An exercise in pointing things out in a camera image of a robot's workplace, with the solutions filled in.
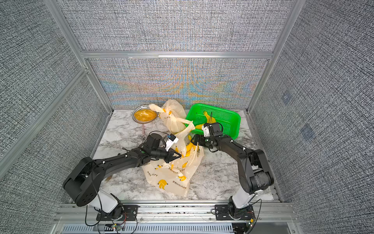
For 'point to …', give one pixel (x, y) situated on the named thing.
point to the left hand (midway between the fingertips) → (182, 155)
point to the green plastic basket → (230, 121)
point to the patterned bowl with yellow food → (143, 114)
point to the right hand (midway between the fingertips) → (197, 137)
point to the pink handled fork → (143, 130)
